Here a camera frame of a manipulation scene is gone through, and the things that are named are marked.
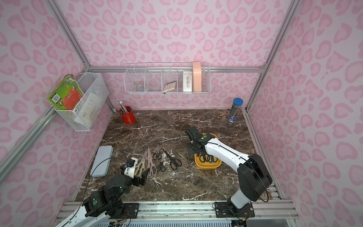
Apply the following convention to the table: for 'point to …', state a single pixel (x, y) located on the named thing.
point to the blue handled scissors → (212, 158)
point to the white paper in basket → (90, 110)
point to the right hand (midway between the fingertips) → (190, 148)
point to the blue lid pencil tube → (235, 109)
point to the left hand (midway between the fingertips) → (142, 164)
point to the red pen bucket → (129, 118)
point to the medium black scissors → (161, 167)
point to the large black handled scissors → (204, 157)
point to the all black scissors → (174, 162)
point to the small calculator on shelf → (170, 86)
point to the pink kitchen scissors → (151, 167)
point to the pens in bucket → (124, 110)
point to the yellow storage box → (206, 165)
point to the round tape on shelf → (140, 88)
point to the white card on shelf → (187, 81)
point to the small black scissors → (157, 154)
